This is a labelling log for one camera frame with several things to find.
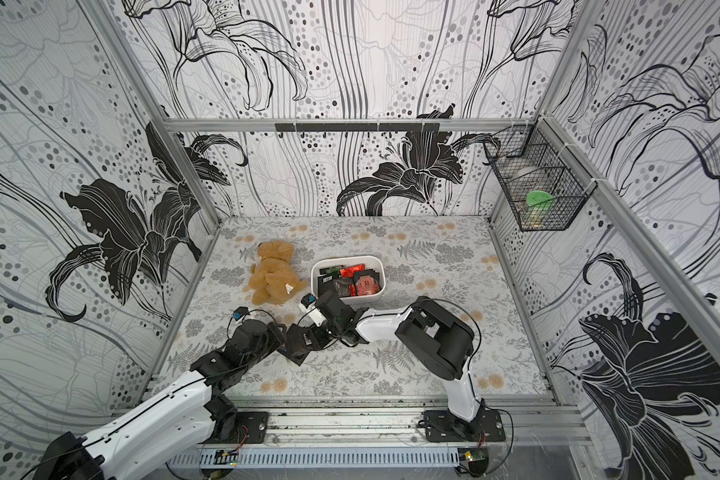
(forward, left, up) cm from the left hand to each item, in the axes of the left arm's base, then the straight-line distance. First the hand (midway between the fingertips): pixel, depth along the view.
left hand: (287, 335), depth 85 cm
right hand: (+3, -6, -3) cm, 8 cm away
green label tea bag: (+22, -11, +1) cm, 25 cm away
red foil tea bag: (+22, -17, +1) cm, 28 cm away
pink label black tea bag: (+17, -23, +3) cm, 29 cm away
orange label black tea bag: (-1, -3, -2) cm, 4 cm away
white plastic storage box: (+26, -23, +1) cm, 35 cm away
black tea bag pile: (+20, -9, -1) cm, 22 cm away
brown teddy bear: (+15, +6, +8) cm, 18 cm away
